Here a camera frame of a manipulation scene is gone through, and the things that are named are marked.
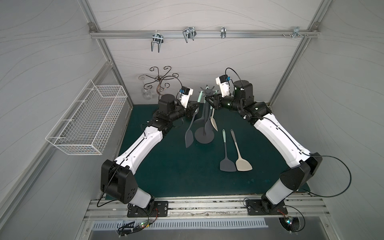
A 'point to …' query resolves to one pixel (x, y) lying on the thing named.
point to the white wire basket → (86, 124)
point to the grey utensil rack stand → (200, 133)
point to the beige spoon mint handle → (212, 120)
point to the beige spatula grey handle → (241, 165)
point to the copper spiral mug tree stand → (161, 84)
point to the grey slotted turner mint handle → (189, 136)
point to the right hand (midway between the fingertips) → (208, 95)
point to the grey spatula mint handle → (226, 165)
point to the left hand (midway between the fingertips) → (199, 103)
